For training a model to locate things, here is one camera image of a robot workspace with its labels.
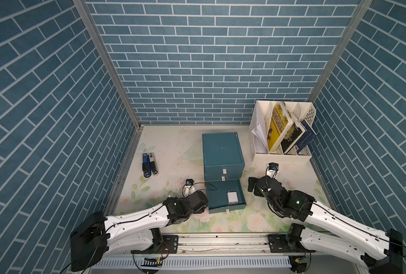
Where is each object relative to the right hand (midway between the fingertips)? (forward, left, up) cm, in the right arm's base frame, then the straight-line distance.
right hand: (256, 182), depth 77 cm
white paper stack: (+21, -4, +1) cm, 22 cm away
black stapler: (+12, +55, -11) cm, 58 cm away
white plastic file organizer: (+46, -32, +6) cm, 57 cm away
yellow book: (+33, -15, +6) cm, 37 cm away
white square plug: (-3, +10, -12) cm, 16 cm away
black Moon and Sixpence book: (+31, -23, 0) cm, 39 cm away
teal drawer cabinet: (+4, +16, +7) cm, 18 cm away
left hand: (-8, +24, -11) cm, 28 cm away
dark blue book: (+32, -32, 0) cm, 45 cm away
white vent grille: (-33, +50, -15) cm, 61 cm away
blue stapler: (+10, +59, -10) cm, 60 cm away
